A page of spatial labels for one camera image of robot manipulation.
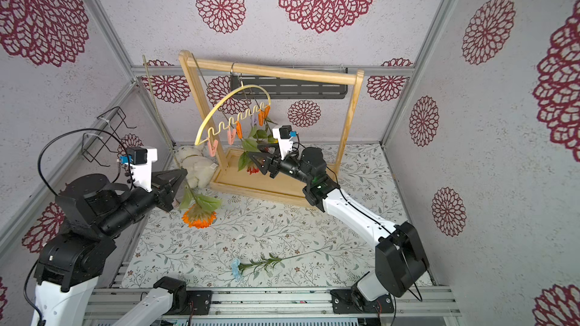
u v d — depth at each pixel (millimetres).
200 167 998
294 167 624
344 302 724
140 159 443
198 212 636
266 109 927
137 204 446
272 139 999
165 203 481
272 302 748
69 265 344
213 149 698
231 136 756
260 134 921
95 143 736
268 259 829
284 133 591
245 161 857
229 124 728
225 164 1056
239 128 778
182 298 652
